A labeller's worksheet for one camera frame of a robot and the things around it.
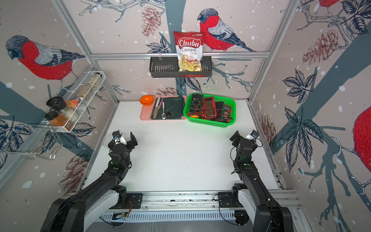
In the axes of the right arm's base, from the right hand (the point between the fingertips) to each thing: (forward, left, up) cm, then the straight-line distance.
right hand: (242, 133), depth 85 cm
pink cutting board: (+26, +68, -12) cm, 74 cm away
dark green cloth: (+30, +51, -11) cm, 60 cm away
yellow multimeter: (+15, +29, -4) cm, 33 cm away
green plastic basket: (+32, +3, -6) cm, 33 cm away
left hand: (-3, +70, +3) cm, 70 cm away
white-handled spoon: (+22, +54, -12) cm, 59 cm away
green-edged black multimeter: (+22, +29, 0) cm, 36 cm away
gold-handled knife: (+21, +61, -13) cm, 66 cm away
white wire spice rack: (-4, +89, +23) cm, 92 cm away
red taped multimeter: (+22, +19, -1) cm, 29 cm away
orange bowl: (+36, +70, -9) cm, 79 cm away
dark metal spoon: (+24, +50, -12) cm, 57 cm away
